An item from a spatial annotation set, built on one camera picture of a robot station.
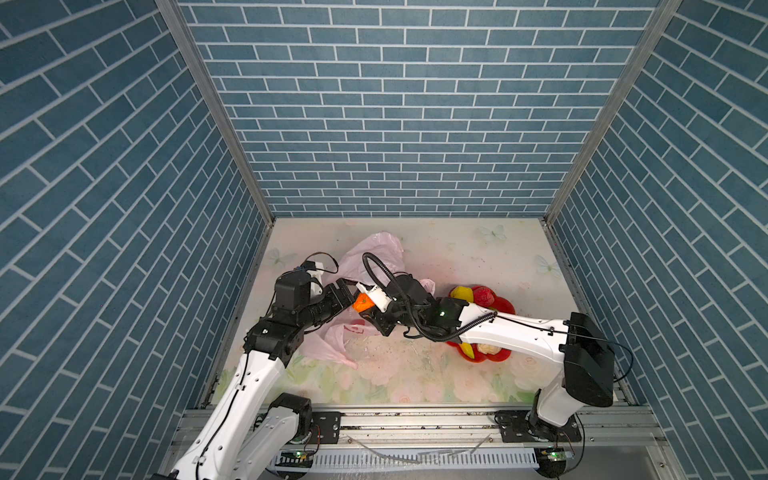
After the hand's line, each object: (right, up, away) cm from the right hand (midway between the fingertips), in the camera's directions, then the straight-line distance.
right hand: (361, 306), depth 75 cm
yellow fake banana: (+29, -14, +7) cm, 33 cm away
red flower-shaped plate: (+41, -3, +17) cm, 45 cm away
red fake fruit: (+36, 0, +16) cm, 39 cm away
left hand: (-1, +4, -2) cm, 5 cm away
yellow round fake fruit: (+29, +1, +15) cm, 33 cm away
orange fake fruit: (+1, +2, -4) cm, 5 cm away
